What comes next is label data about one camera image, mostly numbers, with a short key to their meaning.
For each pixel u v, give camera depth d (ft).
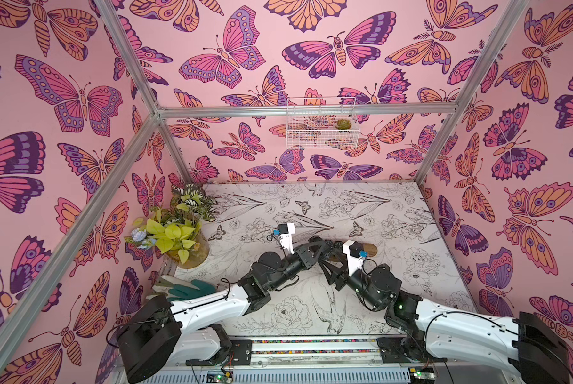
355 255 1.99
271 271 1.82
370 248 2.94
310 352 2.45
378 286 1.80
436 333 1.98
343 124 3.03
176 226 2.51
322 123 3.13
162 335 1.33
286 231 2.21
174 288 2.81
